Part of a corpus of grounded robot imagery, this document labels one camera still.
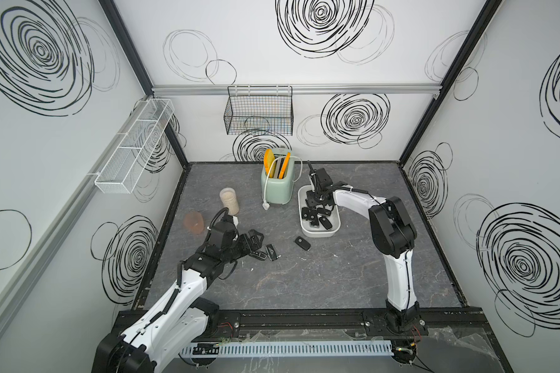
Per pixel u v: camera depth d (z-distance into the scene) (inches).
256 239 28.5
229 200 36.8
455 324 29.2
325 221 38.1
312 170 32.8
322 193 30.3
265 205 38.9
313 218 37.9
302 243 35.9
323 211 39.0
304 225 37.2
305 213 39.3
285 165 37.8
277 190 37.1
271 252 34.8
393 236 21.7
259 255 34.3
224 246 24.8
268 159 36.5
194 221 36.0
